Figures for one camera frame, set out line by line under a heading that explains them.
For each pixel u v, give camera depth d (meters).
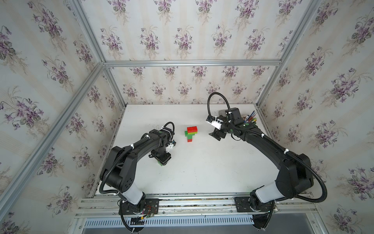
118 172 0.44
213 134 0.76
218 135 0.75
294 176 0.42
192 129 0.89
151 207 0.72
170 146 0.82
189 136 0.94
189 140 0.97
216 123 0.73
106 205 0.75
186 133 0.91
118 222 0.69
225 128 0.71
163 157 0.77
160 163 0.77
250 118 0.98
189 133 0.91
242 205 0.73
